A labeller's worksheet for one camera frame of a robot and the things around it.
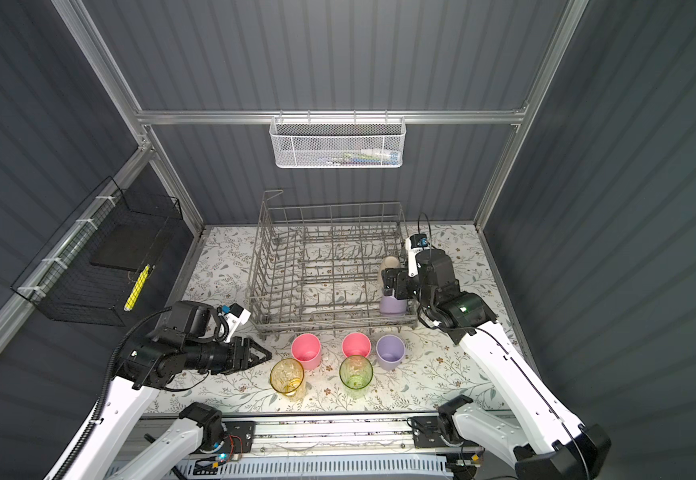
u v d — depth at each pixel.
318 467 0.77
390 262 0.92
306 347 0.86
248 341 0.62
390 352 0.85
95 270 0.72
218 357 0.59
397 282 0.64
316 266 1.07
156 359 0.46
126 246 0.76
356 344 0.86
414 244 0.62
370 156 0.92
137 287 0.70
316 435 0.75
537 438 0.38
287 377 0.81
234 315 0.64
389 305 0.84
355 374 0.81
